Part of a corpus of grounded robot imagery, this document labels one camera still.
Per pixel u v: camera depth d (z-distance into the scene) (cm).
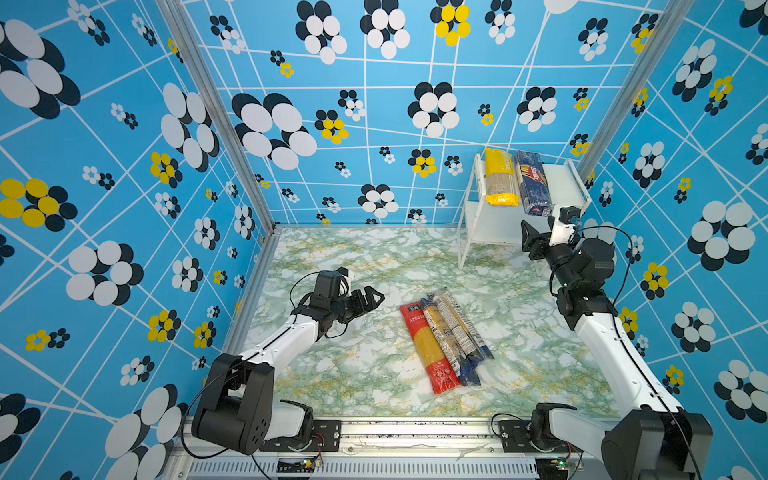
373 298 78
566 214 59
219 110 86
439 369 81
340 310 74
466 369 80
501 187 80
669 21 69
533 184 80
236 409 41
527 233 73
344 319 76
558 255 64
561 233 64
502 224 102
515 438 72
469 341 86
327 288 68
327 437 74
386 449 73
